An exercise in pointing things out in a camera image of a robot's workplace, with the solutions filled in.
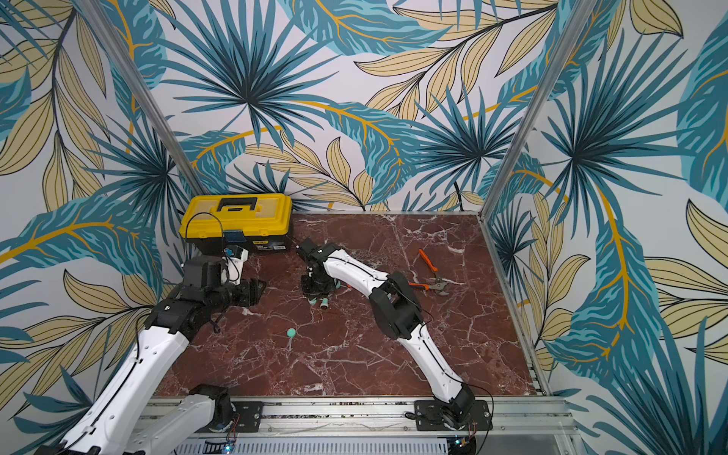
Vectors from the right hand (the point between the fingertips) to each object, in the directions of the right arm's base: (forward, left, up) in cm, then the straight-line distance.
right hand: (311, 296), depth 94 cm
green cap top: (-2, -1, 0) cm, 2 cm away
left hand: (-6, +12, +17) cm, 22 cm away
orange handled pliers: (+3, -43, -1) cm, 43 cm away
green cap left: (-11, +5, -2) cm, 13 cm away
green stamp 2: (-10, -11, +23) cm, 27 cm away
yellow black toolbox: (+20, +19, +15) cm, 32 cm away
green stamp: (-3, -5, 0) cm, 6 cm away
